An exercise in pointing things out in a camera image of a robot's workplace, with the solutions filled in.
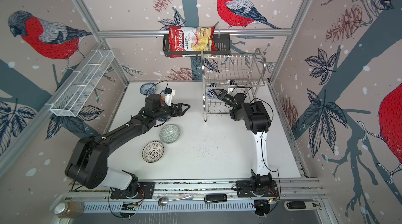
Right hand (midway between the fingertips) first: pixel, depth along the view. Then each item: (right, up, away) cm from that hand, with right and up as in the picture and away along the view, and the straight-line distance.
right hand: (210, 92), depth 97 cm
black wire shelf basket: (+8, +28, -2) cm, 29 cm away
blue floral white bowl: (-48, +4, +17) cm, 51 cm away
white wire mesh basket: (-66, -2, -24) cm, 70 cm away
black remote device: (0, -48, -28) cm, 55 cm away
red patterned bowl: (0, +1, +1) cm, 1 cm away
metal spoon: (-23, -51, -25) cm, 61 cm away
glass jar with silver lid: (-59, -48, -34) cm, 83 cm away
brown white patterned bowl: (-33, -33, -11) cm, 48 cm away
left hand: (-14, -7, -15) cm, 22 cm away
